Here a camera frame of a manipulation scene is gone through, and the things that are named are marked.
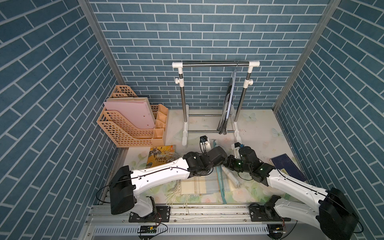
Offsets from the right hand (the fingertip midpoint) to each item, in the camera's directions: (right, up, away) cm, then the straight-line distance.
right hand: (221, 161), depth 80 cm
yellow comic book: (-38, 0, +13) cm, 40 cm away
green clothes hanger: (+1, -18, -5) cm, 19 cm away
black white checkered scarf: (+2, +18, +7) cm, 20 cm away
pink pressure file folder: (-50, +26, +9) cm, 57 cm away
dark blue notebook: (+41, -4, +11) cm, 42 cm away
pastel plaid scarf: (-8, -14, +2) cm, 16 cm away
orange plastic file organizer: (-56, +14, +7) cm, 58 cm away
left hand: (0, +3, -6) cm, 6 cm away
